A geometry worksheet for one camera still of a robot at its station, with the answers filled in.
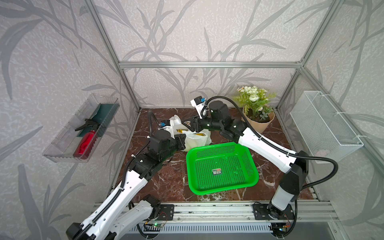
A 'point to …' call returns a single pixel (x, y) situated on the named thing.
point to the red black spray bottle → (87, 142)
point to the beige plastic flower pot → (260, 126)
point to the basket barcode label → (216, 171)
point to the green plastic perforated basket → (213, 169)
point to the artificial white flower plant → (254, 100)
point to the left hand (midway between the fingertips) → (187, 136)
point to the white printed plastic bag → (202, 137)
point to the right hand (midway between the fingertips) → (185, 119)
